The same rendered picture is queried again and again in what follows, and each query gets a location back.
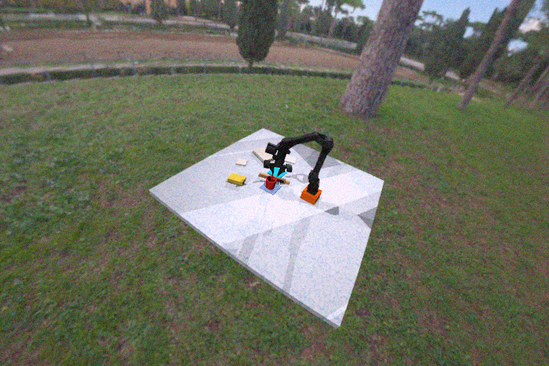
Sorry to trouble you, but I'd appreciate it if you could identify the red cup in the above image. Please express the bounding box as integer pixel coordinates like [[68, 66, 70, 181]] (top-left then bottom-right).
[[266, 175, 277, 190]]

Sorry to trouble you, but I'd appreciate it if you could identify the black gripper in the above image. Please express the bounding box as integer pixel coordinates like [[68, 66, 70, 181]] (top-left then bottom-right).
[[264, 156, 293, 177]]

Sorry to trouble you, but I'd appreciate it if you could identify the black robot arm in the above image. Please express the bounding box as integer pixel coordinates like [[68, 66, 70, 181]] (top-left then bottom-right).
[[265, 132, 334, 196]]

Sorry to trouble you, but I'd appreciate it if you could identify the yellow rectangular block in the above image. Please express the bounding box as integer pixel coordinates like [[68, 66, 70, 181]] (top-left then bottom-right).
[[228, 173, 246, 186]]

